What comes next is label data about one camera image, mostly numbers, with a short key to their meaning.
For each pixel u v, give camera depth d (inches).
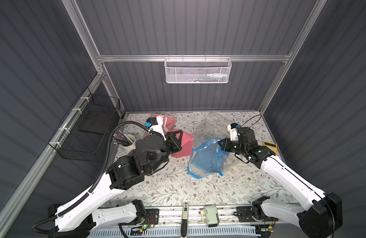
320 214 15.4
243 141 24.2
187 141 22.3
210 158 36.7
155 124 19.4
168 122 43.0
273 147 39.0
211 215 27.8
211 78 36.6
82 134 28.7
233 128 27.9
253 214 28.2
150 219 28.5
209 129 42.7
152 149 14.5
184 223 27.3
